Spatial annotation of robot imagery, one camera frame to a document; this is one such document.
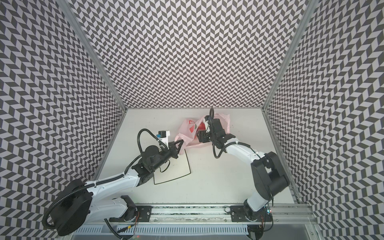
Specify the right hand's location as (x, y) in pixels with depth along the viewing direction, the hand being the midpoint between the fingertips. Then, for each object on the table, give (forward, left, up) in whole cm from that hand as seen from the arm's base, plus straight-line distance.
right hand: (201, 137), depth 89 cm
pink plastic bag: (+4, +8, +2) cm, 10 cm away
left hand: (-8, +9, +8) cm, 15 cm away
